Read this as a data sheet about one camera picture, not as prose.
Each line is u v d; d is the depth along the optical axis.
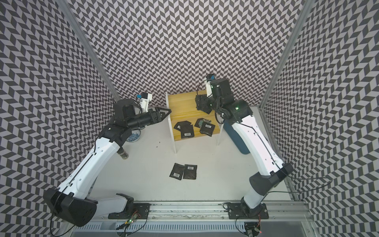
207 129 0.87
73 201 0.37
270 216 0.72
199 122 0.89
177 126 0.87
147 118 0.60
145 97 0.63
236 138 0.99
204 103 0.59
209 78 0.57
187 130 0.87
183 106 0.77
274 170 0.40
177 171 0.87
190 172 0.87
